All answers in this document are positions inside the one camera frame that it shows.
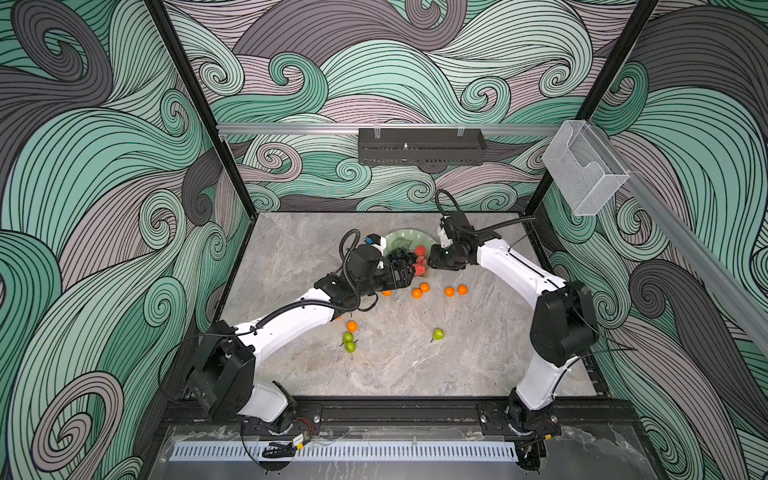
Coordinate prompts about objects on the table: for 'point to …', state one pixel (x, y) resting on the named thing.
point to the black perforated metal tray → (421, 147)
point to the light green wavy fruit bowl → (416, 236)
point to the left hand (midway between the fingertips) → (405, 269)
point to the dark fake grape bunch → (401, 255)
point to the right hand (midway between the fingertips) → (434, 261)
